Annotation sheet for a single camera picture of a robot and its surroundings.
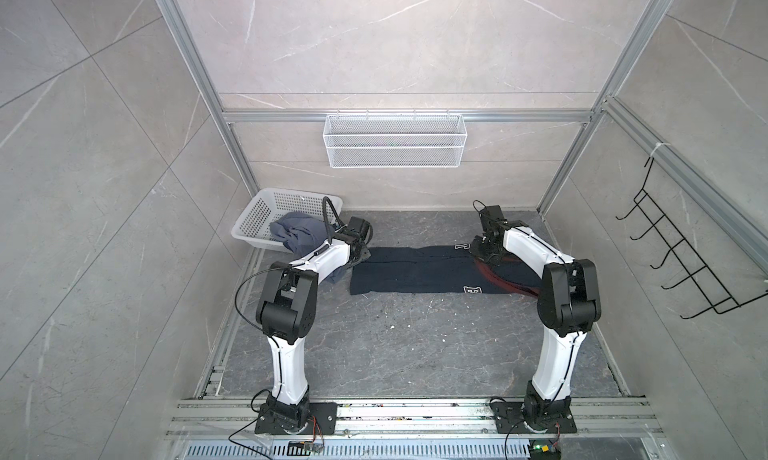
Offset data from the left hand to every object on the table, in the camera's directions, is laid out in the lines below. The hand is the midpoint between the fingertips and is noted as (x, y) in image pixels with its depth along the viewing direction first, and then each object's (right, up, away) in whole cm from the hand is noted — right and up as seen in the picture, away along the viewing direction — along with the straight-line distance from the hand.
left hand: (357, 248), depth 100 cm
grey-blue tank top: (-18, +5, -4) cm, 19 cm away
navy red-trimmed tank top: (+27, -7, +2) cm, 28 cm away
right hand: (+40, -2, 0) cm, 40 cm away
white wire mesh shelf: (+14, +37, +1) cm, 40 cm away
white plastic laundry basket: (-40, +9, +11) cm, 42 cm away
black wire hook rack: (+77, -9, -41) cm, 88 cm away
